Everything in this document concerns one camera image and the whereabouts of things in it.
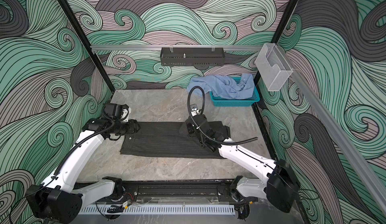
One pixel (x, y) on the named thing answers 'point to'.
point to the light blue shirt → (225, 87)
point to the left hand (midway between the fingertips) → (136, 126)
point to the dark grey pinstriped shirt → (163, 139)
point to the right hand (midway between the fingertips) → (191, 117)
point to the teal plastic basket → (245, 102)
